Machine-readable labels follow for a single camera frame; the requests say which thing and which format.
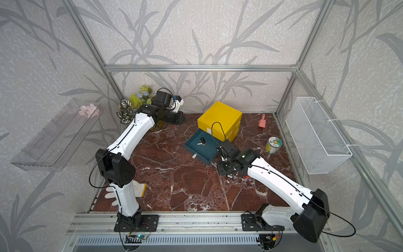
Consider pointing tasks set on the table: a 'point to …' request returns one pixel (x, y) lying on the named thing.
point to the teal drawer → (203, 145)
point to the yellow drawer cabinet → (221, 121)
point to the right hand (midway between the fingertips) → (219, 167)
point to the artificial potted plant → (128, 108)
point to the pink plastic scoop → (262, 123)
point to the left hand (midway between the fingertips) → (185, 119)
